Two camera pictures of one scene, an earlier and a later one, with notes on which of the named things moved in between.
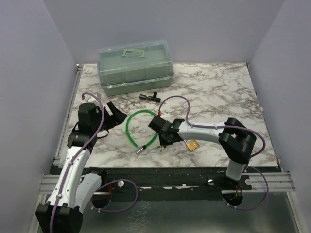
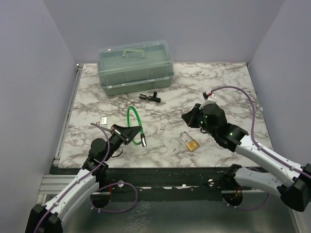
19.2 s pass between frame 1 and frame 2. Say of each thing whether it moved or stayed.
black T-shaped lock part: stayed
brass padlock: stayed
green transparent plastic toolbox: stayed
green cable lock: moved
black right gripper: moved
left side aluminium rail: stayed
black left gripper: moved
